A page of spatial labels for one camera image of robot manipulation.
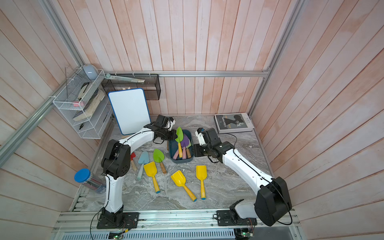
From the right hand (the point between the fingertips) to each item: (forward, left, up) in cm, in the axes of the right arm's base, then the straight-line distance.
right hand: (194, 148), depth 83 cm
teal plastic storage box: (+9, +14, -13) cm, 21 cm away
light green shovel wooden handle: (+7, +4, -13) cm, 16 cm away
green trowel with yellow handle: (+13, +10, -9) cm, 19 cm away
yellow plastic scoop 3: (-7, -5, -16) cm, 18 cm away
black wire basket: (+44, +30, +12) cm, 55 cm away
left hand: (+13, +11, -8) cm, 19 cm away
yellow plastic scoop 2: (-13, +8, -14) cm, 21 cm away
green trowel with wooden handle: (+3, +24, -15) cm, 28 cm away
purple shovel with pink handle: (+13, +7, -13) cm, 19 cm away
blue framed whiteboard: (+21, +39, +10) cm, 45 cm away
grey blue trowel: (0, +33, -14) cm, 36 cm away
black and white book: (+32, -30, -12) cm, 45 cm away
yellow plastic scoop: (-7, +27, -14) cm, 31 cm away
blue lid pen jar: (-19, +51, +5) cm, 55 cm away
